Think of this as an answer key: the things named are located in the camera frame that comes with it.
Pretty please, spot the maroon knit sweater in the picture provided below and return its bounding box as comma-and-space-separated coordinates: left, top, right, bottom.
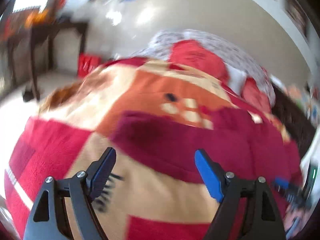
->
110, 108, 302, 184

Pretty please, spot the dark wooden headboard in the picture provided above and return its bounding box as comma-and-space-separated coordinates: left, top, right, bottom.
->
271, 83, 316, 159

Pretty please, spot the red heart pillow right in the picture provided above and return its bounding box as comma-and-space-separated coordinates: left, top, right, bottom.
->
241, 77, 271, 113

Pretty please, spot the red heart pillow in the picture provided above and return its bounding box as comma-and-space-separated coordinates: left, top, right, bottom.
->
169, 40, 229, 83
241, 77, 271, 113

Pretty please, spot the red orange cream patterned blanket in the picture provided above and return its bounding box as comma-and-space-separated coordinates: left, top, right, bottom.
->
4, 58, 302, 239

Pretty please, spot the white pillow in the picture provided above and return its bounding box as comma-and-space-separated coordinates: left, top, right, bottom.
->
226, 64, 247, 95

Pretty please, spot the red bag on floor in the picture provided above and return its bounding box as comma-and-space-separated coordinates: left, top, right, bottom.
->
77, 53, 102, 78

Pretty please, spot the red heart pillow left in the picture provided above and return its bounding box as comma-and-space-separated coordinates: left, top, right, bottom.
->
169, 40, 229, 83

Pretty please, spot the dark wooden side table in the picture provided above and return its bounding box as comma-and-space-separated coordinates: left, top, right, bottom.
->
5, 21, 88, 101

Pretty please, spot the orange object on table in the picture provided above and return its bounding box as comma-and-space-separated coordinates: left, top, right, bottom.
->
24, 9, 51, 29

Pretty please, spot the white floral bed sheet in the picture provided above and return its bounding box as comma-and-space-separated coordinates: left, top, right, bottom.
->
131, 29, 276, 106

